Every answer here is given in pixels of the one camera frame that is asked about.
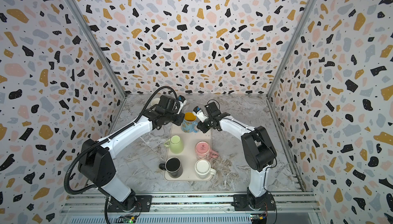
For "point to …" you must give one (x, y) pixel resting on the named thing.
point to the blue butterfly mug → (189, 124)
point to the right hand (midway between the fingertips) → (196, 122)
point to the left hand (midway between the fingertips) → (183, 113)
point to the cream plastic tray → (188, 156)
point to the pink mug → (203, 151)
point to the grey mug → (155, 101)
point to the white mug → (202, 168)
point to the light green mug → (175, 144)
